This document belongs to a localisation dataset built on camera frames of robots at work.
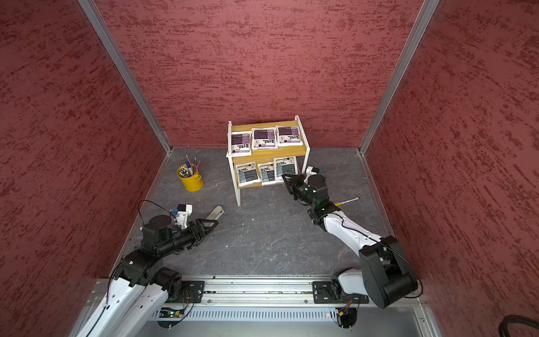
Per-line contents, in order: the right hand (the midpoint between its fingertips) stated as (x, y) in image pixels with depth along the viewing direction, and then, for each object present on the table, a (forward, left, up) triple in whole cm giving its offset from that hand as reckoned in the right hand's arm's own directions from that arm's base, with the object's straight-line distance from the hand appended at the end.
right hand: (279, 178), depth 82 cm
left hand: (-20, +23, -4) cm, 31 cm away
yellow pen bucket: (+9, +42, -15) cm, 45 cm away
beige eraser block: (-6, +28, -17) cm, 33 cm away
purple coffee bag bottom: (+10, -4, +13) cm, 17 cm away
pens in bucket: (+15, +43, -11) cm, 47 cm away
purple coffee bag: (+6, +14, +14) cm, 21 cm away
